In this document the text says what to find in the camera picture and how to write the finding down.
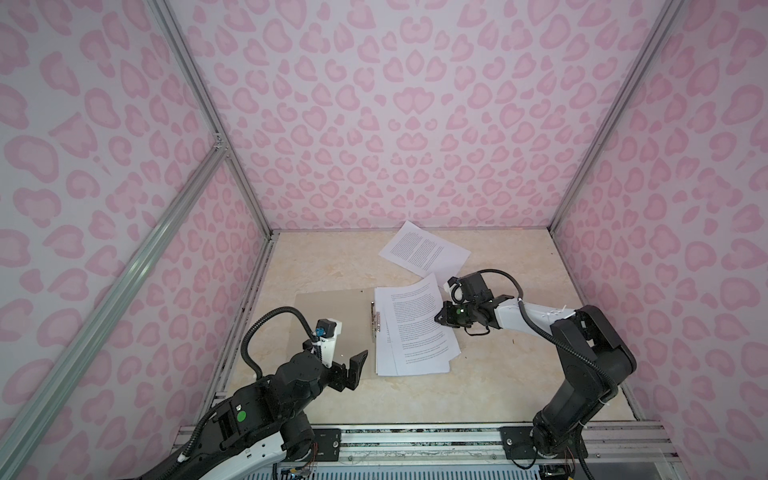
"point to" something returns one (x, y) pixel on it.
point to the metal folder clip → (376, 322)
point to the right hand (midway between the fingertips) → (436, 315)
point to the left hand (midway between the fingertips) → (352, 343)
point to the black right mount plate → (517, 444)
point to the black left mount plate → (329, 440)
